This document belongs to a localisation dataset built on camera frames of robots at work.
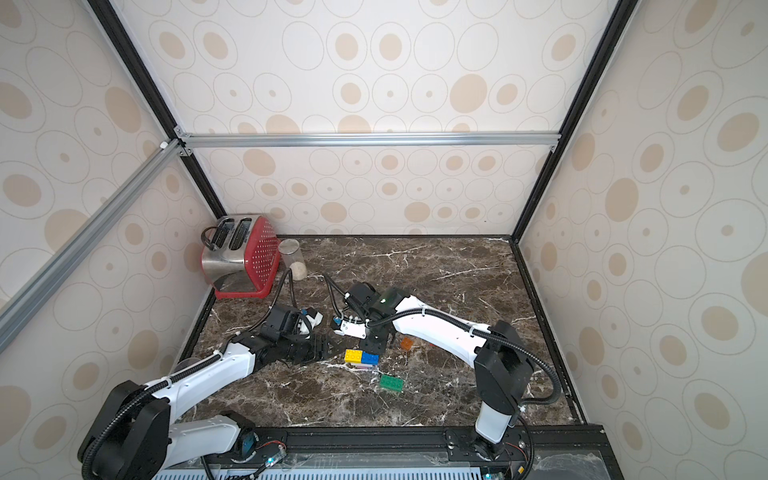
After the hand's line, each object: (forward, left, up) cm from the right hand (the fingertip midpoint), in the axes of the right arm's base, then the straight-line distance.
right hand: (380, 336), depth 83 cm
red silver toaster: (+19, +44, +10) cm, 49 cm away
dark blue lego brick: (-5, +2, -4) cm, 7 cm away
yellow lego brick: (-5, +8, -4) cm, 10 cm away
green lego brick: (-10, -3, -9) cm, 13 cm away
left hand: (-5, +10, -1) cm, 11 cm away
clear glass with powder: (+26, +32, +6) cm, 42 cm away
